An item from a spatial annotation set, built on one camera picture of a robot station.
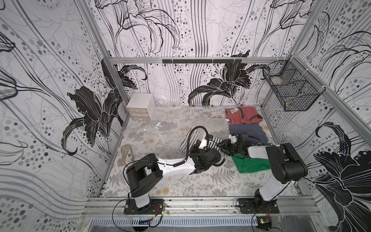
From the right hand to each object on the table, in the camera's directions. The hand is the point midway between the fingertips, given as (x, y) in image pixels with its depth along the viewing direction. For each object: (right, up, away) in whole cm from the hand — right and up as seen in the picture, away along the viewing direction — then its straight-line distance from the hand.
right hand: (219, 145), depth 95 cm
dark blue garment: (+27, +9, +7) cm, 29 cm away
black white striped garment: (-19, +9, -34) cm, 40 cm away
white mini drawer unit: (-55, +27, +7) cm, 62 cm away
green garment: (+15, -11, -9) cm, 21 cm away
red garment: (+21, +20, +14) cm, 33 cm away
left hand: (-15, +3, -9) cm, 18 cm away
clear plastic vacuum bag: (-41, +12, +11) cm, 44 cm away
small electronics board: (+17, -34, -25) cm, 45 cm away
